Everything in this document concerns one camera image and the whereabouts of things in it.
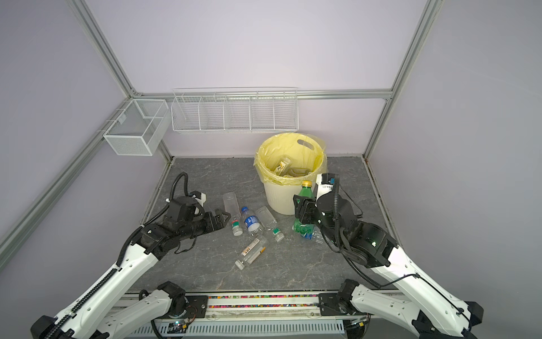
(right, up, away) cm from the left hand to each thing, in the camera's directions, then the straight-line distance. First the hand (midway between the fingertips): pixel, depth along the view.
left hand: (221, 222), depth 75 cm
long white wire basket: (0, +48, +23) cm, 53 cm away
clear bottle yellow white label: (+11, -13, +7) cm, 18 cm away
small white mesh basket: (-44, +38, +20) cm, 61 cm away
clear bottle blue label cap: (+9, -3, +14) cm, 17 cm away
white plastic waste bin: (+21, +8, +11) cm, 25 cm away
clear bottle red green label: (-1, +2, +21) cm, 21 cm away
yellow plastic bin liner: (+33, +28, +18) cm, 46 cm away
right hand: (+28, +9, -12) cm, 32 cm away
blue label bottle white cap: (+34, -8, +11) cm, 36 cm away
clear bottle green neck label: (+17, -4, +16) cm, 24 cm away
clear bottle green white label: (+23, +22, +18) cm, 37 cm away
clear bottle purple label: (+30, +19, +21) cm, 41 cm away
